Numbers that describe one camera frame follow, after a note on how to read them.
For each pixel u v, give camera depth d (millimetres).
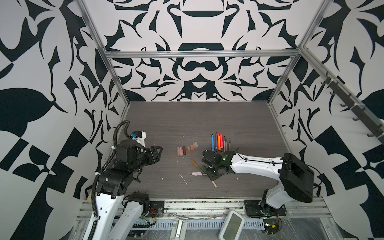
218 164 614
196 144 964
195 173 852
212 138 991
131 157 496
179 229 676
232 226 664
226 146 963
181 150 939
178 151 936
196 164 888
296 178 433
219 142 978
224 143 968
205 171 756
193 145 964
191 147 944
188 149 939
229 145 964
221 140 988
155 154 605
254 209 739
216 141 988
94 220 392
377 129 508
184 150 942
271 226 711
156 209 740
